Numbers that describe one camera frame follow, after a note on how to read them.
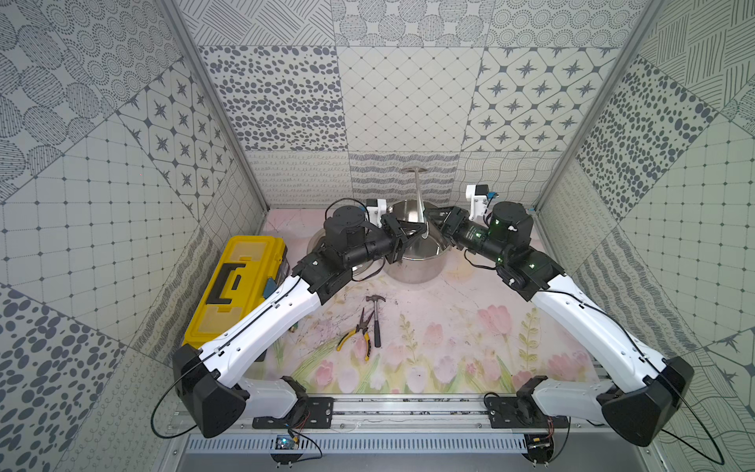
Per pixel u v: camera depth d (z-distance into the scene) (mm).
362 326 882
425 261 906
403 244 573
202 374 389
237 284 782
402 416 747
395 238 563
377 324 894
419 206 663
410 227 625
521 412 658
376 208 625
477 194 624
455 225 578
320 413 737
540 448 729
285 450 713
